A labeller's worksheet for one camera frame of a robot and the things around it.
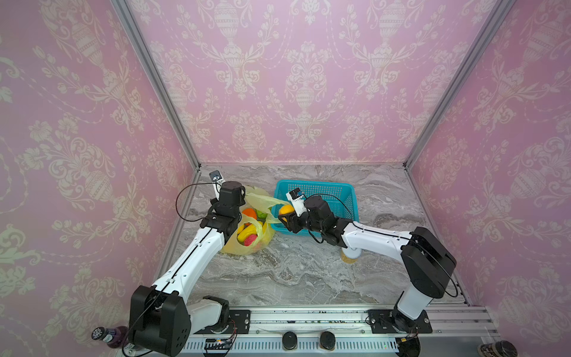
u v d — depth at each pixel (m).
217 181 0.68
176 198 1.06
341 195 1.03
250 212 0.94
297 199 0.74
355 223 0.62
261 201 0.82
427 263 0.45
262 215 0.96
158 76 0.86
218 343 0.73
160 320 0.39
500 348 0.61
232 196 0.59
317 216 0.66
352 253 0.83
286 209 0.81
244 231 0.92
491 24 0.72
